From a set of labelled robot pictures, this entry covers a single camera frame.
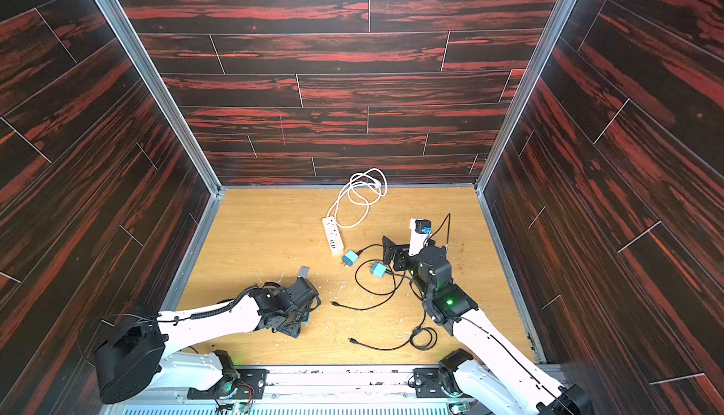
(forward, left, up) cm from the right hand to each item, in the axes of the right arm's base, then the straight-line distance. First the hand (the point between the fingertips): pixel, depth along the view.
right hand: (405, 235), depth 78 cm
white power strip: (+11, +23, -19) cm, 32 cm away
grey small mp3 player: (-1, +33, -22) cm, 40 cm away
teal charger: (+3, +17, -20) cm, 26 cm away
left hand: (-15, +26, -20) cm, 36 cm away
